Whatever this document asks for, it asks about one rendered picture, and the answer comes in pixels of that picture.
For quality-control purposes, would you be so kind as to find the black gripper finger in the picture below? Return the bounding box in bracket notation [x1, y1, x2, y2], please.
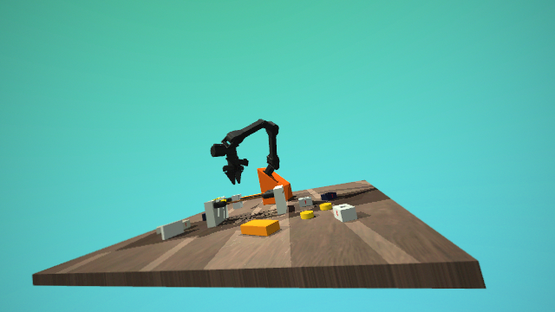
[235, 170, 244, 184]
[225, 170, 237, 185]

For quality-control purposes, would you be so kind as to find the yellow short cylinder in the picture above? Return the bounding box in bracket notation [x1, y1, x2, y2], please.
[300, 211, 314, 219]
[320, 203, 332, 211]

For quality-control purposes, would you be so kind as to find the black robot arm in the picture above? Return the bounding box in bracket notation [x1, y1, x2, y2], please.
[211, 119, 279, 176]

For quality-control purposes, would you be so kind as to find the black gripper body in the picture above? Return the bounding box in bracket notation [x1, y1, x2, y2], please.
[223, 154, 244, 172]

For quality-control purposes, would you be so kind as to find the orange rectangular bar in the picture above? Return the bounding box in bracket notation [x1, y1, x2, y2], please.
[240, 220, 280, 236]

